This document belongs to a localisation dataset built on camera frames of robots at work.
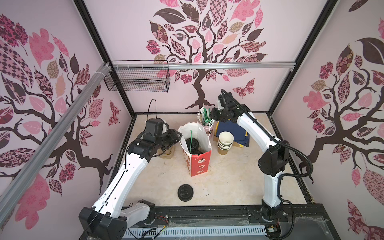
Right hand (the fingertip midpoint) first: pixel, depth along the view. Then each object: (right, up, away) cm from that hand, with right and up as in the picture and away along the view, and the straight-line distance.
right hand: (211, 113), depth 88 cm
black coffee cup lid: (-10, -19, -1) cm, 21 cm away
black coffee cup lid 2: (-7, -23, +7) cm, 25 cm away
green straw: (-12, -16, -2) cm, 20 cm away
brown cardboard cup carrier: (-27, -25, +4) cm, 37 cm away
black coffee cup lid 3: (-15, -44, -8) cm, 48 cm away
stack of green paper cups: (+9, -18, +4) cm, 20 cm away
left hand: (-17, -14, -14) cm, 27 cm away
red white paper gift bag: (-8, -28, -12) cm, 31 cm away
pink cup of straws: (-4, 0, +8) cm, 9 cm away
